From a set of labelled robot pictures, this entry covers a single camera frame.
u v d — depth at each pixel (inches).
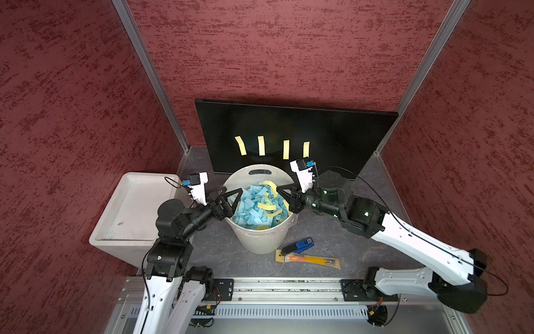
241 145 27.8
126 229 25.4
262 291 29.8
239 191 23.1
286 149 28.0
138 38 30.5
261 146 27.4
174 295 17.4
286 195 23.6
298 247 34.2
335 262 31.6
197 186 21.3
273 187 24.7
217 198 20.9
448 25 29.3
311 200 20.7
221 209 21.1
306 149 28.1
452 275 15.4
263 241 26.8
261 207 27.9
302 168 20.7
